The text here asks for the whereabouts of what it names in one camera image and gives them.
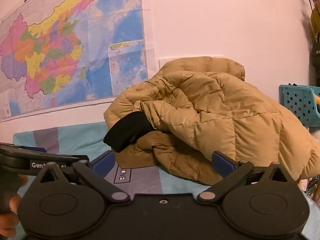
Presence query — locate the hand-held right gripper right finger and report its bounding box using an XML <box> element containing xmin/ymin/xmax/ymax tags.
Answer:
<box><xmin>197</xmin><ymin>151</ymin><xmax>294</xmax><ymax>203</ymax></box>

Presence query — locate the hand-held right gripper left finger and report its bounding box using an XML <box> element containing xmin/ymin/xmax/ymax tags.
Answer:
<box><xmin>37</xmin><ymin>150</ymin><xmax>131</xmax><ymax>204</ymax></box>

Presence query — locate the mustard yellow duvet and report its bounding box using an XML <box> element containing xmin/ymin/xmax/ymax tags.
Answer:
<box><xmin>103</xmin><ymin>56</ymin><xmax>320</xmax><ymax>186</ymax></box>

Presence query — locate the person's left hand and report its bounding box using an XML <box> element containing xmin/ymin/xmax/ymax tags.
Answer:
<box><xmin>0</xmin><ymin>174</ymin><xmax>28</xmax><ymax>239</ymax></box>

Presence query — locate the teal and grey bed sheet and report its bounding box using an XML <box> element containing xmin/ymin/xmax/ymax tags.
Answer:
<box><xmin>12</xmin><ymin>121</ymin><xmax>320</xmax><ymax>240</ymax></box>

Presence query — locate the blue perforated plastic basket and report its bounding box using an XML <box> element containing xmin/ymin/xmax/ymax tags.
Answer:
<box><xmin>279</xmin><ymin>84</ymin><xmax>320</xmax><ymax>127</ymax></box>

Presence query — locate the dark hanging bag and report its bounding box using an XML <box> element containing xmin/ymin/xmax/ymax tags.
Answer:
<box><xmin>309</xmin><ymin>42</ymin><xmax>320</xmax><ymax>67</ymax></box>

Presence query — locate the olive hanging cloth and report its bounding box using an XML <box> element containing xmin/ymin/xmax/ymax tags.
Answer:
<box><xmin>310</xmin><ymin>4</ymin><xmax>320</xmax><ymax>42</ymax></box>

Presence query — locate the colourful wall map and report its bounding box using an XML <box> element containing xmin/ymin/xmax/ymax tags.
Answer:
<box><xmin>0</xmin><ymin>0</ymin><xmax>148</xmax><ymax>123</ymax></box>

